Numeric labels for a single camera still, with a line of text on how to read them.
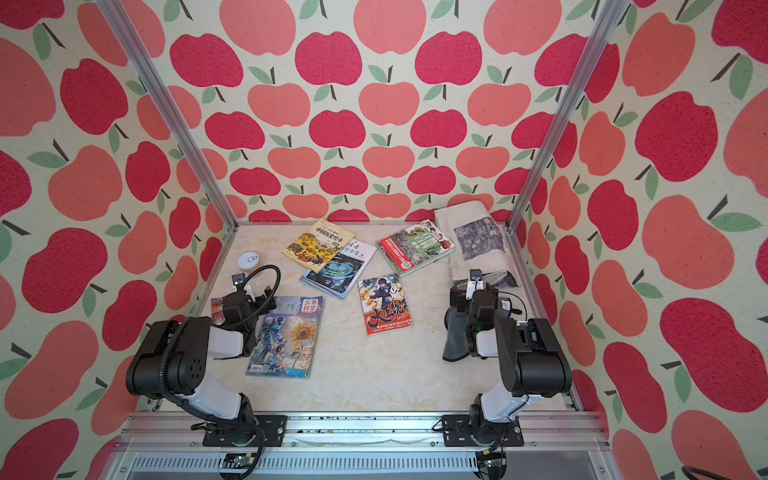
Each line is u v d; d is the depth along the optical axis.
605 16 0.70
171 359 0.46
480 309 0.72
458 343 0.88
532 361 0.47
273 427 0.75
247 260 1.04
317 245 1.15
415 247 1.11
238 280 0.82
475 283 0.80
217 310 0.95
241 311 0.74
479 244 1.07
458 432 0.73
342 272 1.07
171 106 0.87
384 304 0.96
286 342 0.89
